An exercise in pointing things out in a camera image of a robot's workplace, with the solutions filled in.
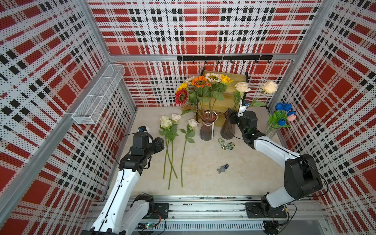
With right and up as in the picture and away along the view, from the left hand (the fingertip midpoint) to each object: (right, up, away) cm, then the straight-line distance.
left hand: (161, 141), depth 79 cm
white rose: (-1, +5, +24) cm, 25 cm away
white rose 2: (-5, +14, +29) cm, 33 cm away
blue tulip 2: (+71, +16, -1) cm, 72 cm away
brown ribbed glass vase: (+41, +4, +19) cm, 45 cm away
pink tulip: (+68, +13, -5) cm, 70 cm away
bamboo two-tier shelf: (+37, +22, +26) cm, 50 cm away
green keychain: (+42, -5, +18) cm, 46 cm away
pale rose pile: (+16, +9, +28) cm, 34 cm away
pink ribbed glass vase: (+26, +6, +14) cm, 30 cm away
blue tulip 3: (+65, +19, +1) cm, 68 cm away
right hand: (+43, +19, +7) cm, 47 cm away
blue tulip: (+69, +19, 0) cm, 71 cm away
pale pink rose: (+3, +15, +31) cm, 35 cm away
